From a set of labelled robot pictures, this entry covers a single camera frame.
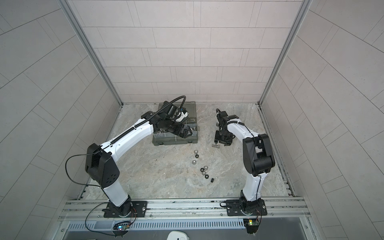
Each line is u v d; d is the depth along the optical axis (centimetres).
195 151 91
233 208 71
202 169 83
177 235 63
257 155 49
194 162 87
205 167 84
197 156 89
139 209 71
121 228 64
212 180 80
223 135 79
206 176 81
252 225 68
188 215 71
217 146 93
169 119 68
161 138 96
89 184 49
